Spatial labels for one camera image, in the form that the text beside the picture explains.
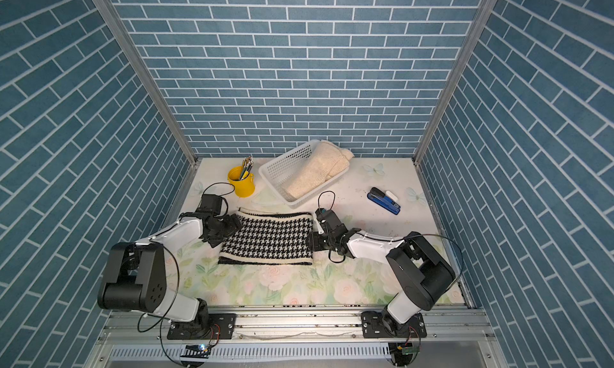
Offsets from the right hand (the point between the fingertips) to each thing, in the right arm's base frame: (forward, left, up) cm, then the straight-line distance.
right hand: (312, 241), depth 90 cm
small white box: (+25, -31, +1) cm, 40 cm away
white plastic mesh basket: (+33, +18, +1) cm, 38 cm away
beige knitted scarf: (+34, -3, +10) cm, 35 cm away
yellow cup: (+20, +31, +5) cm, 37 cm away
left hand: (+3, +29, +1) cm, 29 cm away
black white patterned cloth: (0, +16, 0) cm, 16 cm away
